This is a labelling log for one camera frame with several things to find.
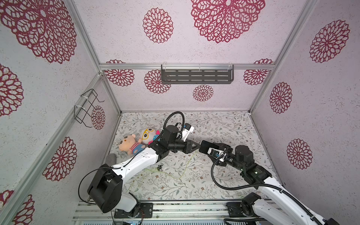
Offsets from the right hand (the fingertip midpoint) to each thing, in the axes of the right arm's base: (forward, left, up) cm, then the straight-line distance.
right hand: (213, 145), depth 75 cm
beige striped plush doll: (+8, +52, -12) cm, 54 cm away
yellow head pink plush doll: (+15, +40, -13) cm, 44 cm away
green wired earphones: (-6, +31, -19) cm, 37 cm away
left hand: (-1, +8, +1) cm, 8 cm away
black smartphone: (0, +4, 0) cm, 4 cm away
